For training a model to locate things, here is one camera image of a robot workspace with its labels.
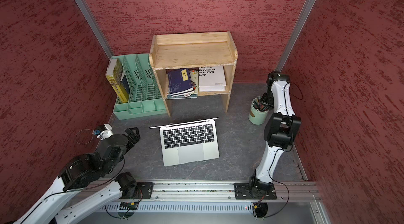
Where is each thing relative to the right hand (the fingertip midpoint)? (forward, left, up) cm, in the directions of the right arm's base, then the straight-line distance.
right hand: (269, 109), depth 86 cm
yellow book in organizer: (+21, +90, +7) cm, 93 cm away
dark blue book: (+15, +51, +9) cm, 54 cm away
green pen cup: (-1, +5, -7) cm, 9 cm away
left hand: (-19, +69, +8) cm, 72 cm away
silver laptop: (-15, +45, -8) cm, 48 cm away
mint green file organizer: (+24, +81, -14) cm, 85 cm away
